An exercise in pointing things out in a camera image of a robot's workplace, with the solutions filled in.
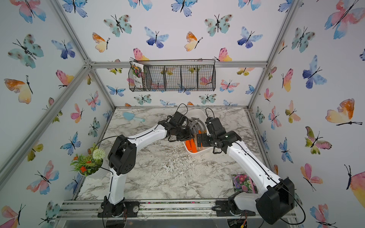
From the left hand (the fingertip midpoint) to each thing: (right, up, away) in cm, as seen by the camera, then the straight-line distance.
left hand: (196, 136), depth 89 cm
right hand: (+5, 0, -10) cm, 11 cm away
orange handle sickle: (-3, -7, +5) cm, 9 cm away
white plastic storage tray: (+3, +7, +19) cm, 21 cm away
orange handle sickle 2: (-2, -7, +4) cm, 9 cm away
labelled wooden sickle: (+7, +2, +15) cm, 17 cm away
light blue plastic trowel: (-52, +13, +26) cm, 60 cm away
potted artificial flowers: (-55, -13, -15) cm, 59 cm away
